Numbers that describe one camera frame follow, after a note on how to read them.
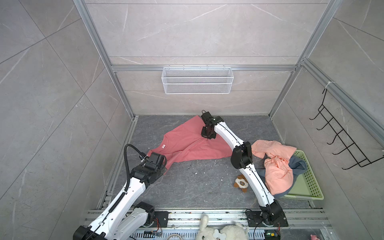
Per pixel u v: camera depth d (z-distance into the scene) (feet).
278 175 2.55
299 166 2.88
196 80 3.30
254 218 2.43
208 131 3.03
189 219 2.45
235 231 2.05
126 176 1.68
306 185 2.77
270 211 2.10
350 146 2.05
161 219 2.41
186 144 3.39
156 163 2.01
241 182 2.70
